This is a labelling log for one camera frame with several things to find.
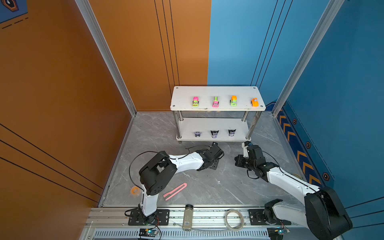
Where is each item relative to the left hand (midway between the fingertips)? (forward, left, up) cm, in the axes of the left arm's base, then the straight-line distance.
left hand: (213, 160), depth 92 cm
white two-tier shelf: (+23, +19, +4) cm, 30 cm away
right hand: (-1, -11, +4) cm, 12 cm away
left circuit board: (-36, +33, -3) cm, 49 cm away
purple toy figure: (+14, +10, +8) cm, 19 cm away
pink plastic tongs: (-20, +27, -1) cm, 33 cm away
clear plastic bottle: (-31, +14, +2) cm, 34 cm away
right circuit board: (-36, -28, -2) cm, 46 cm away
